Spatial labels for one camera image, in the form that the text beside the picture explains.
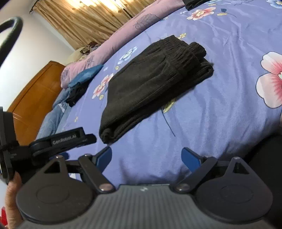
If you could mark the black folded garment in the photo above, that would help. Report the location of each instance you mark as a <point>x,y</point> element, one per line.
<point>191,4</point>

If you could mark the wooden headboard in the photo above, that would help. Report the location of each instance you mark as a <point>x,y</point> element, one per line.
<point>35,101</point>

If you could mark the pink quilt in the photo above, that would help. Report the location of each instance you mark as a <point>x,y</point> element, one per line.
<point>143,20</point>

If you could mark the dark knit pants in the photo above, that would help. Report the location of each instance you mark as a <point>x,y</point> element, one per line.
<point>163,71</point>

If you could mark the person's left hand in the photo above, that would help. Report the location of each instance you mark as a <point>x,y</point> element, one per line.
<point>13,214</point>

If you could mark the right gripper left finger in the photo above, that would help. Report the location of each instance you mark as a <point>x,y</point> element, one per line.
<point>64,189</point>

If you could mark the blue denim jeans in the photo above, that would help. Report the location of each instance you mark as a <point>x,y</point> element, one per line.
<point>60,109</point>

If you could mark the black garment by jeans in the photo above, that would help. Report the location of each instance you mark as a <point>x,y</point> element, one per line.
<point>76,92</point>

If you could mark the beige patterned curtain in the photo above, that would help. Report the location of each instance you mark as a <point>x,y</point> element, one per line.
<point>81,22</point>

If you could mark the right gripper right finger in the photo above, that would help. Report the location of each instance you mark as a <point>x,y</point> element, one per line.
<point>228,191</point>

